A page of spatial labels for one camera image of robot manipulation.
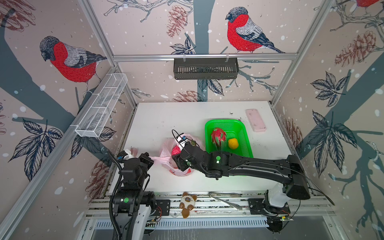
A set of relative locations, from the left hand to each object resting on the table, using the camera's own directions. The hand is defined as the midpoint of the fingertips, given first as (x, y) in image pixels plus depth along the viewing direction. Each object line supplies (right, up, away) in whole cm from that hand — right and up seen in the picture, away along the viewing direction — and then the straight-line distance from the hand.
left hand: (148, 152), depth 72 cm
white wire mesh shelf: (-26, +20, +4) cm, 33 cm away
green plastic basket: (+49, +9, +26) cm, 56 cm away
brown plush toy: (+19, -26, +1) cm, 32 cm away
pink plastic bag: (+9, -2, -3) cm, 10 cm away
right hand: (+13, -2, -3) cm, 14 cm away
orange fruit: (+47, 0, +19) cm, 50 cm away
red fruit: (+38, +5, +20) cm, 43 cm away
